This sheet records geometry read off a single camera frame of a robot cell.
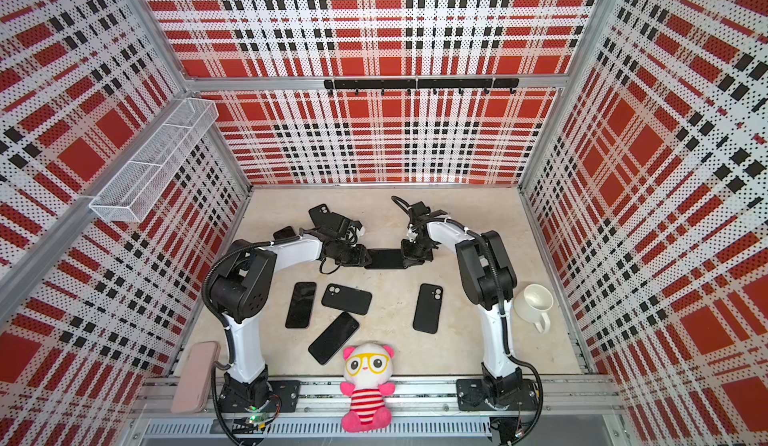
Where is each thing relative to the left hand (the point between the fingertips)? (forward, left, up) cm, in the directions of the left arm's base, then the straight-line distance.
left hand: (368, 265), depth 97 cm
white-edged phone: (+2, -6, 0) cm, 6 cm away
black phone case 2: (-11, +6, -2) cm, 13 cm away
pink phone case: (-36, +41, +2) cm, 55 cm away
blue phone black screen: (-23, +9, -2) cm, 25 cm away
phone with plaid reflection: (+15, +32, -2) cm, 36 cm away
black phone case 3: (-14, -19, -2) cm, 24 cm away
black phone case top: (+23, +19, -4) cm, 30 cm away
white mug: (-14, -51, -1) cm, 52 cm away
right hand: (0, -13, 0) cm, 13 cm away
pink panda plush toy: (-32, -3, +6) cm, 33 cm away
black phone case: (+2, -6, 0) cm, 6 cm away
